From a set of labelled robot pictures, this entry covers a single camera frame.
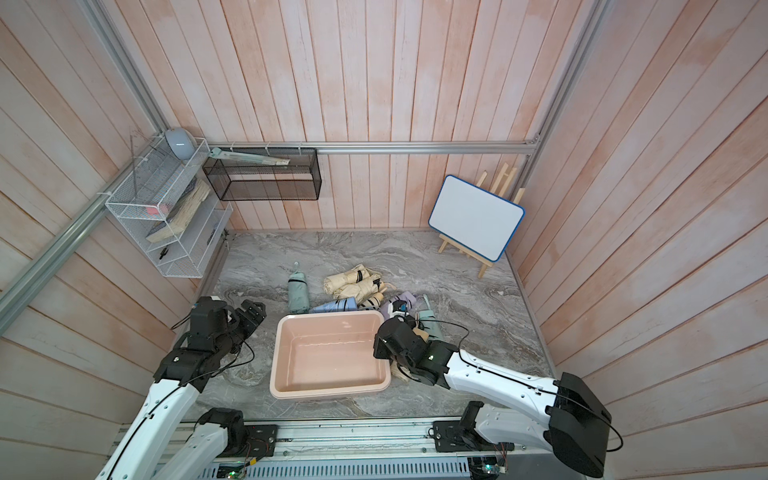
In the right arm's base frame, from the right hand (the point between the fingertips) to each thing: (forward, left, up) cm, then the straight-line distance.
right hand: (374, 336), depth 81 cm
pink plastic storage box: (-1, +15, -11) cm, 19 cm away
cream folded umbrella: (+24, +9, -6) cm, 27 cm away
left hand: (+2, +31, +5) cm, 32 cm away
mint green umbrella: (+17, +26, -7) cm, 32 cm away
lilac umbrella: (+18, -10, -8) cm, 22 cm away
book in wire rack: (+23, +53, +23) cm, 62 cm away
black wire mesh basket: (+51, +51, +14) cm, 74 cm away
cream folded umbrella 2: (+19, +5, -6) cm, 20 cm away
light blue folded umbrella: (+13, +10, -5) cm, 17 cm away
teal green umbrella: (+8, -17, -7) cm, 20 cm away
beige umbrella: (-12, -7, +6) cm, 16 cm away
